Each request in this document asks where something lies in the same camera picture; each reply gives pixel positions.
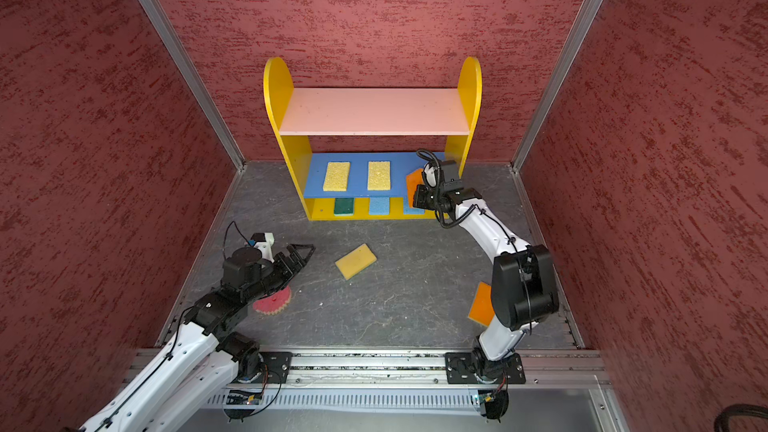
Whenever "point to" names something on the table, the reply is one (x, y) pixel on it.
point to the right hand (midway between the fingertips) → (413, 200)
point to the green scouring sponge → (343, 206)
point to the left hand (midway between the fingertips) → (309, 262)
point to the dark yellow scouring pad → (356, 261)
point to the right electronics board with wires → (497, 403)
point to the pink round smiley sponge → (274, 301)
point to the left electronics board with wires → (240, 397)
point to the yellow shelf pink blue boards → (353, 148)
